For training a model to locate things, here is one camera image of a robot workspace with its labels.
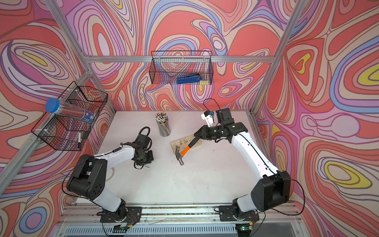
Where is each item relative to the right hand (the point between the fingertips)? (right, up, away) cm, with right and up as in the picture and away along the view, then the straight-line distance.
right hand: (196, 138), depth 75 cm
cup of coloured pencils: (-21, +4, +23) cm, 31 cm away
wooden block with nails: (-7, -6, +20) cm, 22 cm away
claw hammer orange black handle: (-9, -10, +5) cm, 15 cm away
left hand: (-27, -16, +17) cm, 36 cm away
